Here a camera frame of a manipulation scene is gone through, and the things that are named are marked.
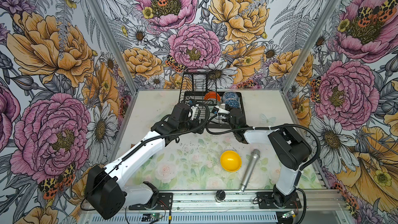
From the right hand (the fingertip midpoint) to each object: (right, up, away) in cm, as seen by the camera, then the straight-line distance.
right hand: (228, 106), depth 95 cm
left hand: (-19, -9, -15) cm, 26 cm away
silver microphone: (+13, -27, -10) cm, 32 cm away
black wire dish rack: (-9, -1, -11) cm, 14 cm away
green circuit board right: (+23, -49, -23) cm, 59 cm away
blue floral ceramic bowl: (+4, +8, +17) cm, 19 cm away
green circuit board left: (-39, -50, -23) cm, 67 cm away
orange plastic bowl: (-9, +8, +15) cm, 19 cm away
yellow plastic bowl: (0, -29, -9) cm, 31 cm away
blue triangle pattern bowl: (+5, +2, +14) cm, 15 cm away
